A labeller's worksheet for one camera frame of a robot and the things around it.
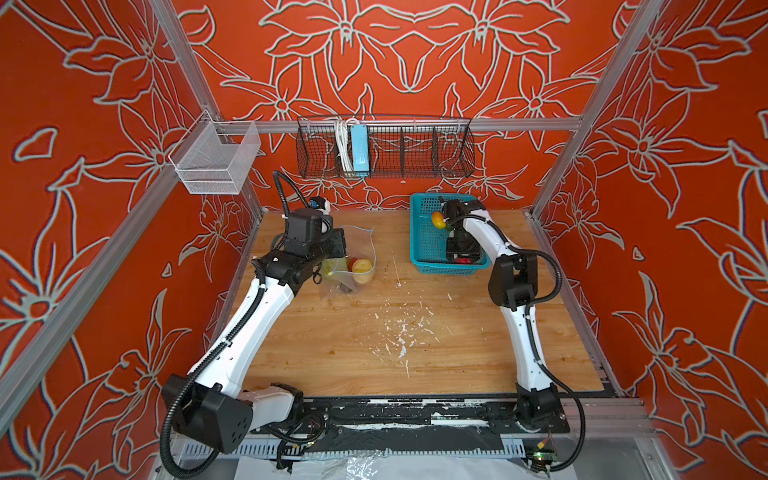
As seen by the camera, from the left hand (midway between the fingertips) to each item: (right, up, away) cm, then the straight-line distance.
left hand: (339, 231), depth 75 cm
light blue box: (+4, +26, +15) cm, 30 cm away
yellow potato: (+5, -11, +10) cm, 16 cm away
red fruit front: (+38, -10, +22) cm, 45 cm away
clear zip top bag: (0, -13, +10) cm, 16 cm away
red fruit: (+1, -10, +15) cm, 18 cm away
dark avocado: (0, -17, +14) cm, 22 cm away
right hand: (+37, -8, +26) cm, 46 cm away
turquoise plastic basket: (+29, -4, +34) cm, 45 cm away
